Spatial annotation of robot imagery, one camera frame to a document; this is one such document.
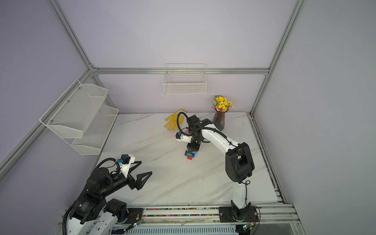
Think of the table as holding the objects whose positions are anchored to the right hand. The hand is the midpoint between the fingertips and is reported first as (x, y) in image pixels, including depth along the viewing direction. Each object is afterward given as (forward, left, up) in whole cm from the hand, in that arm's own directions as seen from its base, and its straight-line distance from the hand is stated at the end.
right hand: (193, 148), depth 89 cm
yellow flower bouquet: (+22, -18, +16) cm, 33 cm away
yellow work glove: (+27, +16, -8) cm, 32 cm away
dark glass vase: (+21, -18, +2) cm, 28 cm away
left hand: (-18, +24, +11) cm, 32 cm away
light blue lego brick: (-3, +1, -3) cm, 4 cm away
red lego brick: (-3, +3, -8) cm, 9 cm away
